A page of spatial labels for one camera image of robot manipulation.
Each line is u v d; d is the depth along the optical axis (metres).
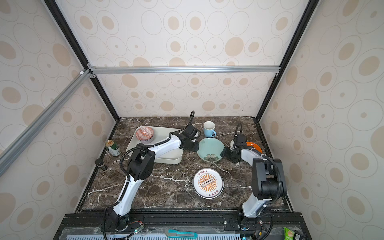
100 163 0.85
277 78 0.95
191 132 0.81
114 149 0.92
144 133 1.06
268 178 0.48
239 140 0.77
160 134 1.10
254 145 1.00
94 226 0.73
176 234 0.70
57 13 0.69
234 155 0.72
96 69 0.90
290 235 0.69
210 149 0.99
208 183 0.86
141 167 0.58
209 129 1.02
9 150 0.52
